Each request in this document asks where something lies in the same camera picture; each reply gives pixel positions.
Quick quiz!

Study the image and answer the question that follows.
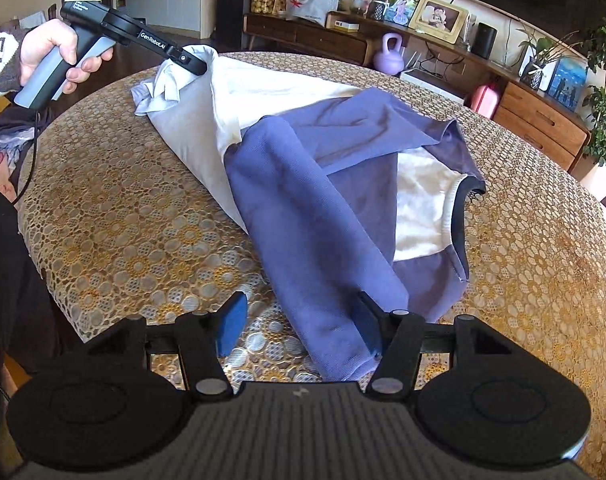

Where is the purple and white shirt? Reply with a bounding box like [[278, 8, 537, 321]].
[[130, 44, 486, 384]]

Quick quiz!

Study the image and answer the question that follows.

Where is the cartoon figure picture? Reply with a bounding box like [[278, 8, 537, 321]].
[[385, 0, 424, 27]]

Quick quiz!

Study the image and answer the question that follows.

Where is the white planter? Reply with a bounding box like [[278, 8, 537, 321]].
[[580, 160, 606, 207]]

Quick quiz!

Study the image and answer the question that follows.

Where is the dark wooden drawer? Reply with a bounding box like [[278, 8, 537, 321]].
[[297, 24, 369, 64], [245, 14, 299, 44]]

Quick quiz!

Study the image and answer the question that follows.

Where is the yellow-green framed photo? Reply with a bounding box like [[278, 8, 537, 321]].
[[408, 0, 470, 45]]

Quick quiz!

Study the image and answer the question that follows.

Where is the pink case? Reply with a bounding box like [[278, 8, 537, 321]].
[[470, 82, 504, 119]]

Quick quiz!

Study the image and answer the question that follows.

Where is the green plant in patterned vase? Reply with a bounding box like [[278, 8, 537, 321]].
[[515, 25, 579, 92]]

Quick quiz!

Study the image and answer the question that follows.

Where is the person's leg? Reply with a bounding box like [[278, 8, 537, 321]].
[[0, 185, 66, 480]]

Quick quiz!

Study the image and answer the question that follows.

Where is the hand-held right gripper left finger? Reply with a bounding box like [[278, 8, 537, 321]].
[[90, 291, 249, 401]]

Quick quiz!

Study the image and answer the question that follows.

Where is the wooden TV cabinet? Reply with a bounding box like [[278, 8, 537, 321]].
[[243, 10, 594, 177]]

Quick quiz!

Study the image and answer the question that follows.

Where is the floral cloth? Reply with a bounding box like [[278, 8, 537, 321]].
[[0, 107, 40, 195]]

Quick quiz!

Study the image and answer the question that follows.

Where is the blue family picture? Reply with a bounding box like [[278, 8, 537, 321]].
[[550, 55, 590, 111]]

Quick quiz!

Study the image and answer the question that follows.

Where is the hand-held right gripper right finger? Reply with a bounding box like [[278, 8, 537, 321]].
[[353, 291, 522, 401]]

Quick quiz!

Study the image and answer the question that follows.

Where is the white gift bag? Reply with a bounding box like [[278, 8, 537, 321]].
[[283, 0, 342, 27]]

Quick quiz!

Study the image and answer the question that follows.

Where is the white flat box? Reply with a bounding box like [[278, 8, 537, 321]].
[[400, 67, 476, 106]]

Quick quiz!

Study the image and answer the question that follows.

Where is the leafy potted tree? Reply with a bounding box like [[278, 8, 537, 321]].
[[580, 20, 606, 169]]

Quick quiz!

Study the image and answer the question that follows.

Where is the black speaker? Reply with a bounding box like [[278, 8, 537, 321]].
[[470, 22, 499, 60]]

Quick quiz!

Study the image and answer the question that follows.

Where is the person's left hand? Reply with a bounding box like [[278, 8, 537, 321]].
[[20, 17, 104, 94]]

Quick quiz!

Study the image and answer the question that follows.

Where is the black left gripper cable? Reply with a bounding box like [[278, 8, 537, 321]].
[[10, 107, 42, 206]]

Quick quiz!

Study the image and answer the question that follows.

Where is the light wooden drawer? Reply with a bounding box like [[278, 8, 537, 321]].
[[492, 106, 579, 174], [500, 81, 592, 157]]

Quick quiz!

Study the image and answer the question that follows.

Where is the purple kettlebell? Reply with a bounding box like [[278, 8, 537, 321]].
[[374, 32, 409, 77]]

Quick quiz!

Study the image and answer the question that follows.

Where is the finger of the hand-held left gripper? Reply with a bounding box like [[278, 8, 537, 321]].
[[173, 44, 209, 77]]

